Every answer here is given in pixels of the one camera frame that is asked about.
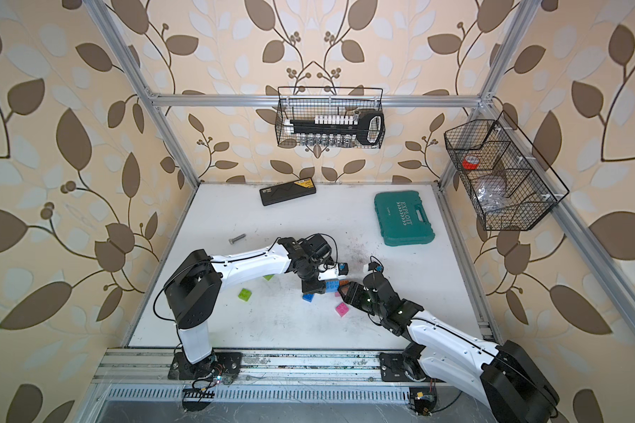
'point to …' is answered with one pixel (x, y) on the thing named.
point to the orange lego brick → (343, 283)
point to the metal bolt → (235, 239)
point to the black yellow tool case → (287, 191)
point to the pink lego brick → (342, 309)
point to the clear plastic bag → (491, 194)
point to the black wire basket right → (509, 184)
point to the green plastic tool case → (403, 218)
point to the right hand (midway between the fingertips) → (344, 291)
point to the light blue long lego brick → (332, 285)
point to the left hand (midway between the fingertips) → (320, 280)
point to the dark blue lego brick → (308, 297)
